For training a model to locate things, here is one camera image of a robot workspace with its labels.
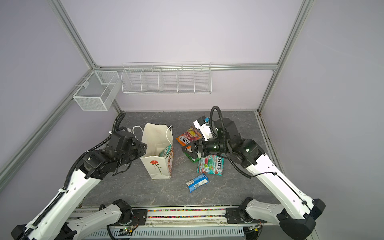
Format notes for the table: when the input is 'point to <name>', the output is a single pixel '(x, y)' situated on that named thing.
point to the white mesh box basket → (97, 92)
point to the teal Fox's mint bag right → (211, 164)
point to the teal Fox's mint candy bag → (165, 151)
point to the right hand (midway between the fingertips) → (188, 146)
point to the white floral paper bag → (157, 137)
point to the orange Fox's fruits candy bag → (189, 135)
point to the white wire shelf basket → (166, 78)
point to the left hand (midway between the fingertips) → (145, 149)
